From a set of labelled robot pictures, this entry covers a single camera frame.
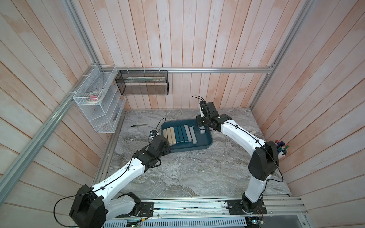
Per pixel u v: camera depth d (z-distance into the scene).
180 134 1.01
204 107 0.69
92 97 0.73
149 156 0.59
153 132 0.72
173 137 0.98
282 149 0.82
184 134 1.01
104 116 0.78
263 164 0.47
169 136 1.00
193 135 1.01
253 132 1.02
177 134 1.01
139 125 1.11
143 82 1.03
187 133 1.01
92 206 0.38
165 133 1.01
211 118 0.67
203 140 0.98
